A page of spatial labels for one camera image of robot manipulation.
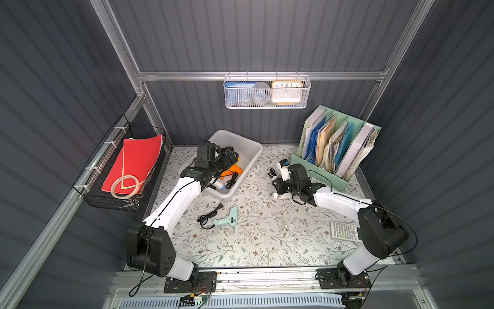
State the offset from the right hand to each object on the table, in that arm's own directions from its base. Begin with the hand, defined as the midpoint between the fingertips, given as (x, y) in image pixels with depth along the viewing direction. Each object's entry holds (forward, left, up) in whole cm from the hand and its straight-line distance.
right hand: (279, 179), depth 91 cm
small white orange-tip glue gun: (+5, +2, -3) cm, 6 cm away
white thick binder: (+9, -35, +11) cm, 38 cm away
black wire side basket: (-21, +65, +20) cm, 71 cm away
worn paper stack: (+7, -37, +10) cm, 39 cm away
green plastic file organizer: (+13, -26, +9) cm, 31 cm away
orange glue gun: (+11, +23, -7) cm, 27 cm away
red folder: (-5, +57, +21) cm, 61 cm away
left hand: (+2, +22, +14) cm, 26 cm away
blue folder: (+19, -19, -4) cm, 27 cm away
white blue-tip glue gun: (+2, +30, -8) cm, 31 cm away
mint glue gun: (-17, +34, -10) cm, 39 cm away
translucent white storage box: (+22, +15, -4) cm, 27 cm away
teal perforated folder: (+15, -32, +9) cm, 37 cm away
